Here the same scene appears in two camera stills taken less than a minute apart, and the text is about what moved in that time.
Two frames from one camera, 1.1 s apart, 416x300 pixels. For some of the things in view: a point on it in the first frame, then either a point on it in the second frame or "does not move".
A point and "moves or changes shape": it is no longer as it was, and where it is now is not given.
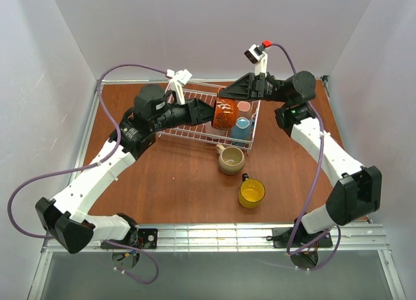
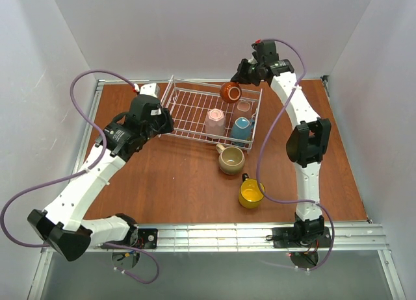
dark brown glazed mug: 225,112 moves or changes shape
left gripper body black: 194,112 -> 163,122
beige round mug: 231,160 does not move
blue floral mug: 242,130 does not move
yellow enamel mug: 251,192 does not move
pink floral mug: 244,107 does not move
